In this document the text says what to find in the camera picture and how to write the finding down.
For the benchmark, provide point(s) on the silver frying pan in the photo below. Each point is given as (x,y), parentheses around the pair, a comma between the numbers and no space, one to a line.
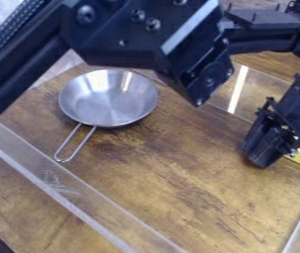
(106,98)

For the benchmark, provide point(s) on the clear acrylic tray barrier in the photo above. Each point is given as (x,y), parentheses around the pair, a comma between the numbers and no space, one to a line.
(165,186)

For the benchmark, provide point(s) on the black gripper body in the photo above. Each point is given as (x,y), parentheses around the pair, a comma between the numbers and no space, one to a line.
(286,111)

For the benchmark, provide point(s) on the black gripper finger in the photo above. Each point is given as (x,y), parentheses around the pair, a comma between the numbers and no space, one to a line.
(268,142)

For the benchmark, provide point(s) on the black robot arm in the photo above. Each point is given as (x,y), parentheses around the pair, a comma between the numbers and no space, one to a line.
(182,38)

